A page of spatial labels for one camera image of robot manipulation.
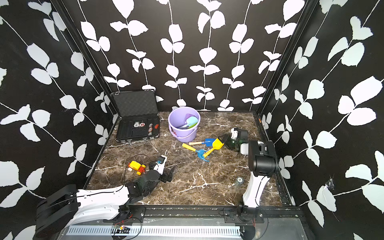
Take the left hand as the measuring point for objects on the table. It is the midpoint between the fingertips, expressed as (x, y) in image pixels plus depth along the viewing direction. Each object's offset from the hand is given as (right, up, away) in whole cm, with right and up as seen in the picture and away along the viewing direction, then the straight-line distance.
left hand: (169, 161), depth 83 cm
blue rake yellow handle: (+18, +3, +15) cm, 24 cm away
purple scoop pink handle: (+9, +27, +18) cm, 34 cm away
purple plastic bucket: (+3, +26, +16) cm, 31 cm away
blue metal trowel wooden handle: (+24, +9, +20) cm, 33 cm away
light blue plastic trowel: (+12, +24, +18) cm, 32 cm away
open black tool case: (-29, +25, +31) cm, 49 cm away
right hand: (+31, +13, +18) cm, 38 cm away
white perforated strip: (-24, -31, -10) cm, 41 cm away
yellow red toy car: (-19, -4, +2) cm, 19 cm away
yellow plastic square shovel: (+30, +7, +18) cm, 35 cm away
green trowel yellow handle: (+8, +19, +21) cm, 30 cm away
